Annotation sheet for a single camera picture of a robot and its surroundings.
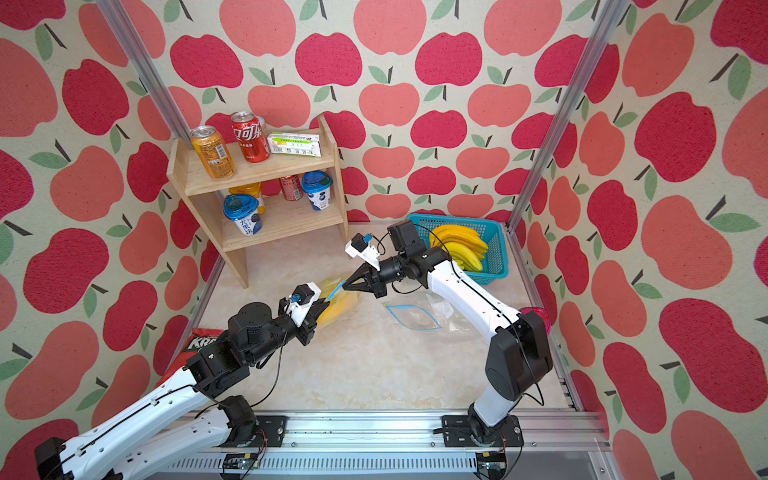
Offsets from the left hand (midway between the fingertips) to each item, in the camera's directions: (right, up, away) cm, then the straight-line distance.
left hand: (326, 306), depth 69 cm
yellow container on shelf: (-26, +31, +20) cm, 45 cm away
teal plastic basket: (+52, +7, +32) cm, 61 cm away
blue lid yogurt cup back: (-7, +34, +22) cm, 41 cm away
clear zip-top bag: (+26, -4, +10) cm, 28 cm away
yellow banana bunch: (+41, +15, +33) cm, 55 cm away
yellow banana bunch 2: (+3, 0, +4) cm, 5 cm away
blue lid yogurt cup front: (-26, +24, +13) cm, 38 cm away
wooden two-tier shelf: (-19, +23, +25) cm, 39 cm away
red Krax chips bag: (-43, -14, +17) cm, 48 cm away
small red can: (-16, +34, +26) cm, 45 cm away
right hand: (+5, +3, +4) cm, 7 cm away
